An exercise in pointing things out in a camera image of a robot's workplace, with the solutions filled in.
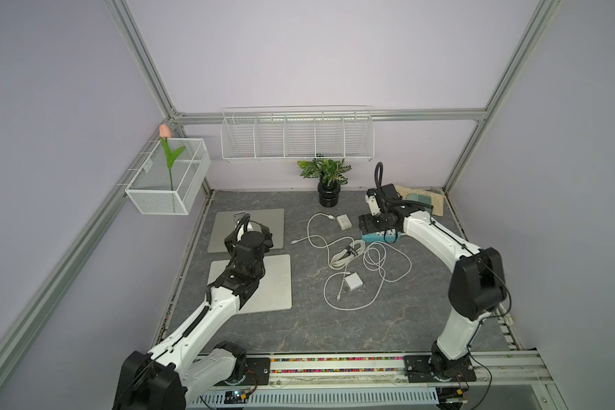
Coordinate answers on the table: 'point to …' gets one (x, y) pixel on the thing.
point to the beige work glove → (437, 199)
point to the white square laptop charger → (354, 280)
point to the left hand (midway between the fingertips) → (250, 229)
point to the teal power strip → (383, 237)
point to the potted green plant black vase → (330, 174)
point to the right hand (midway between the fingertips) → (369, 220)
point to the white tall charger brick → (344, 221)
